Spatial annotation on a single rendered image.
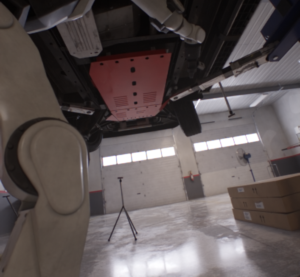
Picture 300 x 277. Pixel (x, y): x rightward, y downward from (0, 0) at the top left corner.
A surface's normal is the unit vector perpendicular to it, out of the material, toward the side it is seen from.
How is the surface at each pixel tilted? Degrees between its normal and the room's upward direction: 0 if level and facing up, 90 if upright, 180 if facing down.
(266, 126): 90
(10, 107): 90
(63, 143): 90
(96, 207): 90
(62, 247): 115
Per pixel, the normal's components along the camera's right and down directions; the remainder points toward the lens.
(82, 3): 0.42, 0.61
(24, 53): 0.76, 0.05
